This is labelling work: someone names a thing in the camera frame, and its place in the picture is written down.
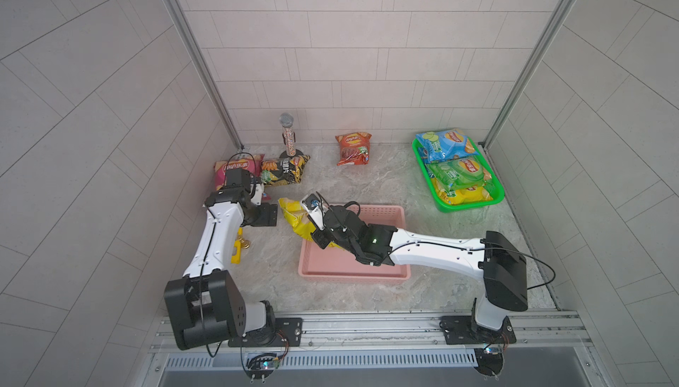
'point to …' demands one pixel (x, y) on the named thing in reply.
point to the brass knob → (244, 243)
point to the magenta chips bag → (254, 163)
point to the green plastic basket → (492, 185)
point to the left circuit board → (262, 365)
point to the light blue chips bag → (447, 144)
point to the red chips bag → (354, 148)
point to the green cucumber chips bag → (458, 173)
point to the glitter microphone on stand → (288, 137)
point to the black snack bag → (289, 170)
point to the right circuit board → (489, 361)
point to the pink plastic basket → (334, 265)
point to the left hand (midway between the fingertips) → (265, 212)
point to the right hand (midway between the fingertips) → (308, 218)
